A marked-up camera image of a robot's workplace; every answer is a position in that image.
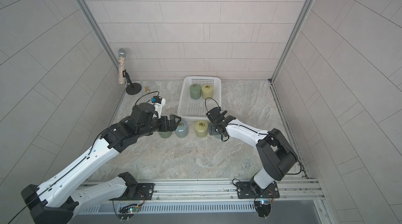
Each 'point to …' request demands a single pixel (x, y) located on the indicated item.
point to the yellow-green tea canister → (201, 129)
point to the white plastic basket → (192, 109)
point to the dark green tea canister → (165, 134)
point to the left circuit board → (126, 211)
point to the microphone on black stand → (133, 88)
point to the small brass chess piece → (147, 90)
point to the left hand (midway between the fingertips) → (177, 118)
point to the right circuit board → (264, 208)
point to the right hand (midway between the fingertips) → (217, 128)
